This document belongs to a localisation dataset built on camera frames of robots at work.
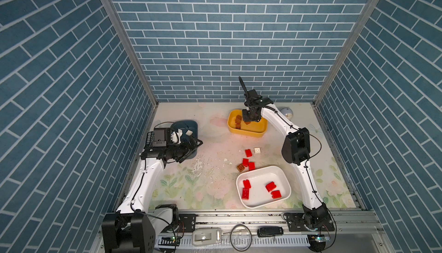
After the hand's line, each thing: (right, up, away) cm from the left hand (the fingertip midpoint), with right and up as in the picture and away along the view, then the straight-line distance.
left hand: (201, 146), depth 79 cm
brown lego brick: (+19, -13, +10) cm, 25 cm away
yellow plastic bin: (+27, +6, +24) cm, 37 cm away
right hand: (+24, +14, +22) cm, 35 cm away
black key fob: (+30, -33, -10) cm, 46 cm away
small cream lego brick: (+29, -5, +17) cm, 34 cm away
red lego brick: (+21, -23, +2) cm, 31 cm away
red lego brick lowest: (+25, -12, +12) cm, 31 cm away
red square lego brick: (+24, -7, +17) cm, 30 cm away
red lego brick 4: (+22, -11, +12) cm, 27 cm away
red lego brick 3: (+33, -20, +3) cm, 39 cm away
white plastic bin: (+29, -17, +7) cm, 35 cm away
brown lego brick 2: (+19, +11, +29) cm, 36 cm away
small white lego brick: (-11, +4, +23) cm, 26 cm away
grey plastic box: (+4, -35, -10) cm, 36 cm away
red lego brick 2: (+22, -19, +5) cm, 30 cm away
